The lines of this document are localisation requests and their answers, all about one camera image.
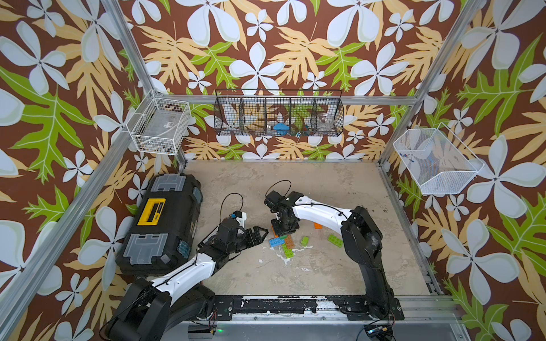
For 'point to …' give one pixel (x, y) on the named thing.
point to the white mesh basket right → (440, 163)
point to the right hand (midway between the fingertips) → (278, 234)
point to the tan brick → (289, 242)
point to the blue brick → (276, 241)
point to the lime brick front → (288, 252)
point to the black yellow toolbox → (163, 233)
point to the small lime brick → (304, 241)
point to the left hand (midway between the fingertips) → (263, 231)
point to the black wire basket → (279, 113)
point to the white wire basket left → (159, 125)
